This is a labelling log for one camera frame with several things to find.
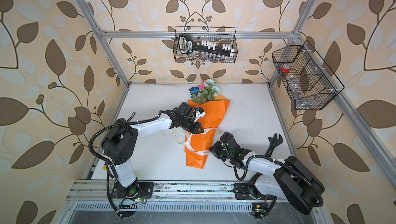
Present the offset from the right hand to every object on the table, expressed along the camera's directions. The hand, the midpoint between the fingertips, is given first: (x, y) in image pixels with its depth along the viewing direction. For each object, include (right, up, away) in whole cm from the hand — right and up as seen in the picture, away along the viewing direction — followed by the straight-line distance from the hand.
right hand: (208, 150), depth 85 cm
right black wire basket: (+49, +40, -5) cm, 63 cm away
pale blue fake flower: (+3, +35, +27) cm, 44 cm away
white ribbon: (-15, +5, +7) cm, 17 cm away
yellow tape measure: (-51, +17, +17) cm, 56 cm away
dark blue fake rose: (-9, +34, +27) cm, 44 cm away
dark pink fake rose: (-4, +37, +29) cm, 48 cm away
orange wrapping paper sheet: (+5, +21, +13) cm, 26 cm away
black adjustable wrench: (+39, +3, +5) cm, 39 cm away
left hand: (-2, +11, +1) cm, 11 cm away
